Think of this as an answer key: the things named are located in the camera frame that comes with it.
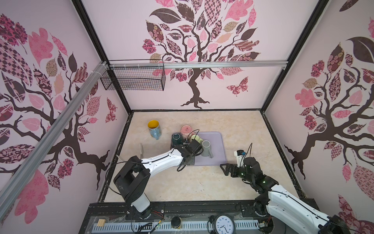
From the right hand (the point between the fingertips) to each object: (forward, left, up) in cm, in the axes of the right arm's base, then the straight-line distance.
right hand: (225, 164), depth 83 cm
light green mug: (+17, +16, +3) cm, 24 cm away
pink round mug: (+22, +24, +5) cm, 33 cm away
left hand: (+3, +23, -2) cm, 23 cm away
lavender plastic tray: (+19, +1, -7) cm, 21 cm away
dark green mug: (+16, +29, +4) cm, 33 cm away
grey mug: (+12, +11, +3) cm, 16 cm away
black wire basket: (+52, +48, +28) cm, 76 cm away
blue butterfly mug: (+23, +44, +4) cm, 50 cm away
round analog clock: (-28, +5, -4) cm, 29 cm away
